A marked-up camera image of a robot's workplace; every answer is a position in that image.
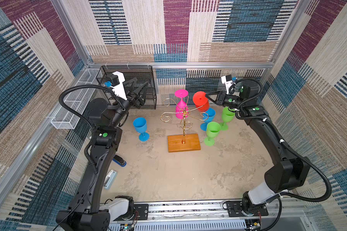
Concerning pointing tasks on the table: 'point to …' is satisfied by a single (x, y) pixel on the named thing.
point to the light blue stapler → (110, 179)
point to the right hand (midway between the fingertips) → (206, 97)
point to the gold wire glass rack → (185, 124)
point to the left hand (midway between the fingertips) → (141, 79)
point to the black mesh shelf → (142, 73)
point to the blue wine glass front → (140, 123)
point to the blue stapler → (119, 160)
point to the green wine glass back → (213, 129)
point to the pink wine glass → (182, 110)
